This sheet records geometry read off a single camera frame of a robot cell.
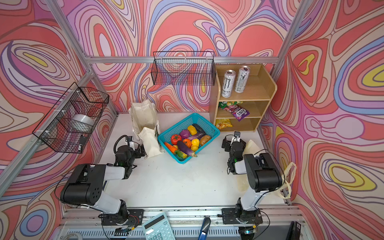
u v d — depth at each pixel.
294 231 0.68
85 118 0.74
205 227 0.66
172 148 0.90
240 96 0.88
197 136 1.01
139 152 0.86
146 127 0.80
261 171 0.49
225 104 0.93
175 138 0.98
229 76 0.74
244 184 0.76
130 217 0.73
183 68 0.99
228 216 0.73
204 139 0.98
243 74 0.77
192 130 1.03
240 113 0.91
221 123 1.08
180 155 0.87
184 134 1.01
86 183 0.46
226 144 0.86
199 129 1.05
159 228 0.69
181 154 0.88
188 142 0.96
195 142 0.96
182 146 0.92
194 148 0.93
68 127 0.74
